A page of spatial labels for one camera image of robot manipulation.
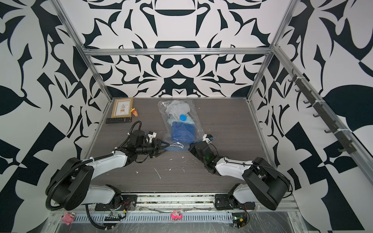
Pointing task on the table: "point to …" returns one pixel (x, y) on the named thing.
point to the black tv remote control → (118, 120)
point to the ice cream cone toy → (134, 111)
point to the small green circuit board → (116, 214)
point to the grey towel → (177, 108)
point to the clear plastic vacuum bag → (162, 106)
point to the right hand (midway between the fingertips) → (187, 142)
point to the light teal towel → (189, 120)
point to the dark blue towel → (183, 132)
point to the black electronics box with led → (239, 219)
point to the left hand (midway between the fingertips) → (168, 144)
